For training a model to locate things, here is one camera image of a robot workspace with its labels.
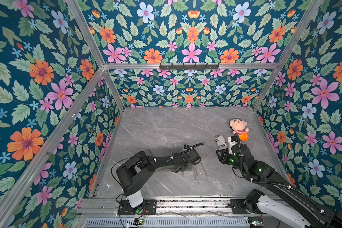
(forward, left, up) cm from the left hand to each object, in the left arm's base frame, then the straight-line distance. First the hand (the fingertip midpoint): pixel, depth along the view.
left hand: (188, 166), depth 90 cm
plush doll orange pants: (+23, -38, +9) cm, 45 cm away
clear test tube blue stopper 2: (0, -10, +1) cm, 10 cm away
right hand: (+1, -17, +18) cm, 25 cm away
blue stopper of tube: (+14, -12, +1) cm, 19 cm away
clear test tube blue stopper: (-6, -4, +1) cm, 7 cm away
